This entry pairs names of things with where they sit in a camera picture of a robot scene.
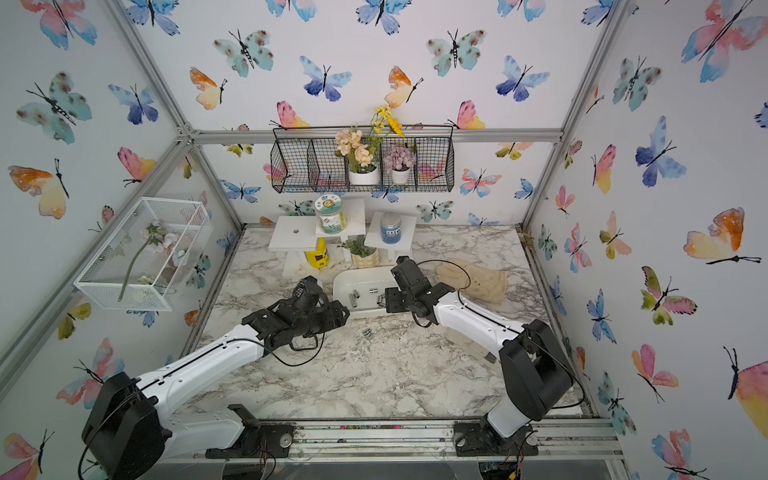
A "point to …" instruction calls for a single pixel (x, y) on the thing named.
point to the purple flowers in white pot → (398, 161)
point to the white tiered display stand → (295, 235)
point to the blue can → (391, 228)
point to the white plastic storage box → (359, 288)
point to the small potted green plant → (362, 256)
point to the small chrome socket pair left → (368, 332)
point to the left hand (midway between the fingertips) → (345, 314)
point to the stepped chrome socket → (373, 291)
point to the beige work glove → (484, 284)
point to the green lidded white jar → (331, 216)
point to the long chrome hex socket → (352, 299)
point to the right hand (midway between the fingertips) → (396, 294)
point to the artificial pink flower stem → (158, 237)
